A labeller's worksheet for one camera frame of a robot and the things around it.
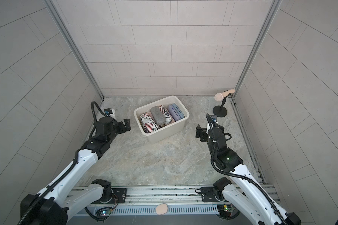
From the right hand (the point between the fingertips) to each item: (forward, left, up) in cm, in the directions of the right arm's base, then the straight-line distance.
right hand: (204, 124), depth 75 cm
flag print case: (+10, +20, -7) cm, 24 cm away
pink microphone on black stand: (+24, -19, -19) cm, 36 cm away
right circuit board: (-36, -6, -22) cm, 43 cm away
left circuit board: (-34, +52, -16) cm, 64 cm away
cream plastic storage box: (+1, +23, -8) cm, 24 cm away
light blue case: (+17, +13, -8) cm, 23 cm away
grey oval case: (+11, +26, -4) cm, 29 cm away
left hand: (+8, +45, -2) cm, 45 cm away
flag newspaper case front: (+5, +32, -4) cm, 32 cm away
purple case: (+12, +15, -8) cm, 21 cm away
